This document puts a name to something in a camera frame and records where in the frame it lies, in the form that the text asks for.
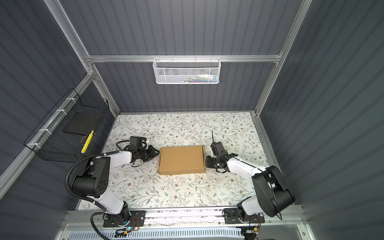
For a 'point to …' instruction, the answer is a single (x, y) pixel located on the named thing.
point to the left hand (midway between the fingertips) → (159, 152)
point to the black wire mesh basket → (76, 129)
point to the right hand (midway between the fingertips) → (208, 163)
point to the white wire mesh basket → (186, 71)
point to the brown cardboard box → (182, 160)
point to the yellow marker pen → (87, 142)
